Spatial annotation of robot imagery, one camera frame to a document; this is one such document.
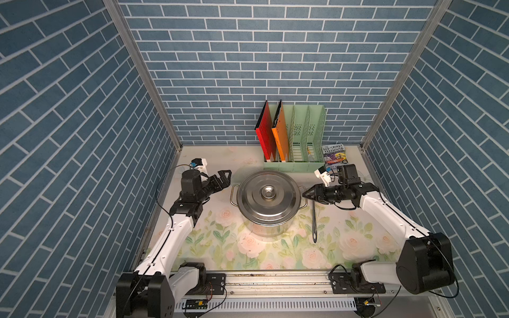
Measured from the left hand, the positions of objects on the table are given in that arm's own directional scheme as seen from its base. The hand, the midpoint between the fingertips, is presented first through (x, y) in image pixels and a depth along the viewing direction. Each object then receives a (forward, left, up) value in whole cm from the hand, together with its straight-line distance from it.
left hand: (228, 174), depth 80 cm
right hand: (-7, -33, -6) cm, 34 cm away
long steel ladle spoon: (-12, -38, -20) cm, 45 cm away
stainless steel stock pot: (-16, -16, -18) cm, 29 cm away
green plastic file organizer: (+41, -40, -10) cm, 58 cm away
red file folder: (+20, -15, +6) cm, 26 cm away
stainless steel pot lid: (-8, -16, -4) cm, 19 cm away
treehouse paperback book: (+27, -55, -16) cm, 63 cm away
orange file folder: (+20, -22, +5) cm, 30 cm away
